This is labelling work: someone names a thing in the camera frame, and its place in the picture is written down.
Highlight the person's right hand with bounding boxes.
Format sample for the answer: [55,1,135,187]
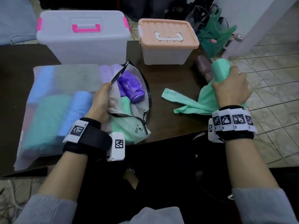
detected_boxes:
[211,66,253,109]

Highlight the person's left hand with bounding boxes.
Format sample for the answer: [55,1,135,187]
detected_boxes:
[84,82,112,124]

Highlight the purple bag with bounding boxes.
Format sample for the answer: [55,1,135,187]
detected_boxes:
[116,71,146,103]

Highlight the brown bag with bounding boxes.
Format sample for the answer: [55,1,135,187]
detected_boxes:
[196,55,214,84]

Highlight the translucent zipper bag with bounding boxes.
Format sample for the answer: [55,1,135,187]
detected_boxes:
[13,60,152,172]

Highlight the large clear storage bin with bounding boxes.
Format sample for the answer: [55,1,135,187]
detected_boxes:
[36,10,131,66]

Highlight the small clear plastic bin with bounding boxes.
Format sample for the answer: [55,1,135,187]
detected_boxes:
[137,18,200,66]

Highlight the person's right forearm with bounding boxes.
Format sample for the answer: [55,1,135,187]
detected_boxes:
[224,137,298,224]

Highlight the person's left forearm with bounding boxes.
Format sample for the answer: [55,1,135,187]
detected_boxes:
[14,150,88,224]

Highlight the person's black trousers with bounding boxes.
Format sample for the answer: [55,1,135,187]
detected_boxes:
[72,133,243,224]

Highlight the green plastic bag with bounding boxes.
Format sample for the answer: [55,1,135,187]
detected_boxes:
[196,8,237,58]

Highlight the black smartphone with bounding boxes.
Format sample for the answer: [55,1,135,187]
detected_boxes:
[123,168,140,190]

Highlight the dark patterned bag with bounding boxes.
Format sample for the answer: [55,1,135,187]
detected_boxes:
[184,0,225,33]

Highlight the blue-grey floor mat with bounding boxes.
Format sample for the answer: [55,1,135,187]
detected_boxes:
[0,0,38,46]

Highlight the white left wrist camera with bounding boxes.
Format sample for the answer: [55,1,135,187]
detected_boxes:
[107,132,126,162]

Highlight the white cable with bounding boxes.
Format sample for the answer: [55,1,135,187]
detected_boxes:
[10,35,37,44]

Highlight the tangled dark floor cables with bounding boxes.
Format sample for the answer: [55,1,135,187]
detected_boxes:
[0,179,26,222]

